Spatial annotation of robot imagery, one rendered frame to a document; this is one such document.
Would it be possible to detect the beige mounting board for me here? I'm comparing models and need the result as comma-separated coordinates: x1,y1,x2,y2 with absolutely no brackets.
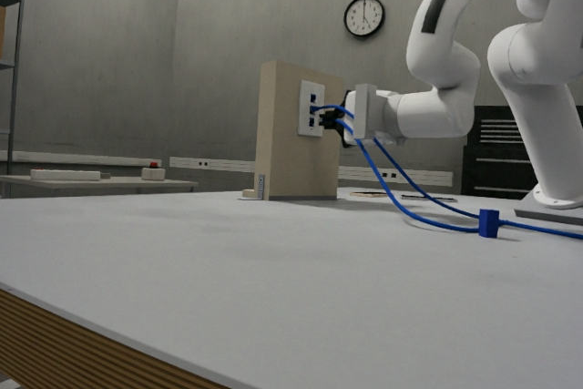
242,60,343,200

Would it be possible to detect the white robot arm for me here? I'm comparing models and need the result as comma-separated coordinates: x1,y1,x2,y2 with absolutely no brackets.
353,0,583,210

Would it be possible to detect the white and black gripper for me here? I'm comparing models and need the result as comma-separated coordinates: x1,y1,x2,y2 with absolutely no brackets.
319,90,400,148

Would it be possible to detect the blue ethernet cable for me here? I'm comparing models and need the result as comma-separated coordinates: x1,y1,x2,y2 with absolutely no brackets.
317,105,583,240
328,119,479,232

